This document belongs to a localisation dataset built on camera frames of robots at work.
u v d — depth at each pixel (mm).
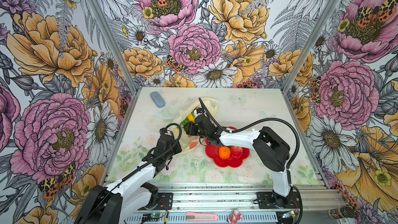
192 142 882
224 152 862
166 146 667
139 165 557
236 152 833
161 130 782
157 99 1120
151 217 712
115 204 406
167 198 751
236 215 687
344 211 635
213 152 887
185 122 891
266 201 738
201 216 697
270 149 528
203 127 714
